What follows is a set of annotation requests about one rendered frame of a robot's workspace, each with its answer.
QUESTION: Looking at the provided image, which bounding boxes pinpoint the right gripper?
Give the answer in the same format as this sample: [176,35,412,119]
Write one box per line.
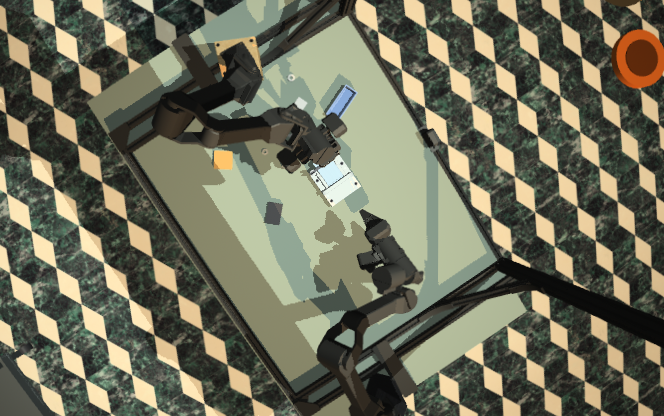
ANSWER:
[277,112,347,174]

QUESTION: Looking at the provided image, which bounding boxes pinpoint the orange flat square plate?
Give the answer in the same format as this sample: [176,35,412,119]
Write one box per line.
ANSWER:
[214,151,233,169]

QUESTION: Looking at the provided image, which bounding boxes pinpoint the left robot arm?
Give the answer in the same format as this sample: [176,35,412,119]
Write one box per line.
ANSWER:
[316,245,424,416]

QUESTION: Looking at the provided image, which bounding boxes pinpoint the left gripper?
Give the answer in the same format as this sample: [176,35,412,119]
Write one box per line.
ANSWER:
[359,209,407,265]

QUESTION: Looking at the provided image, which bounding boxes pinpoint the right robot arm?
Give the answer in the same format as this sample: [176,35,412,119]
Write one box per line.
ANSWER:
[152,42,341,168]

